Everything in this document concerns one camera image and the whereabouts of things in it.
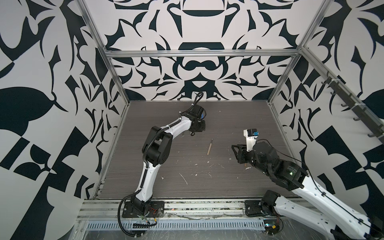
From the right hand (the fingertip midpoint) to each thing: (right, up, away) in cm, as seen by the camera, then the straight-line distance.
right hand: (234, 145), depth 70 cm
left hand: (-12, +8, +29) cm, 33 cm away
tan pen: (-9, -6, +25) cm, 27 cm away
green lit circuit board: (+18, -38, +1) cm, 42 cm away
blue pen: (-14, +14, +16) cm, 25 cm away
